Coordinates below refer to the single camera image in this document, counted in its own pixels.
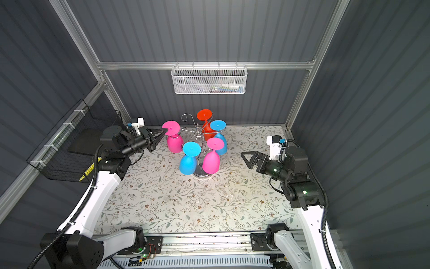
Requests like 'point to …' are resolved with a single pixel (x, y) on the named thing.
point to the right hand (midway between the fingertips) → (251, 156)
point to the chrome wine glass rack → (197, 133)
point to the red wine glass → (204, 115)
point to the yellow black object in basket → (87, 172)
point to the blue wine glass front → (188, 163)
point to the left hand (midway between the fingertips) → (169, 131)
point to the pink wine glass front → (211, 161)
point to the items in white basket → (225, 88)
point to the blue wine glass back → (219, 125)
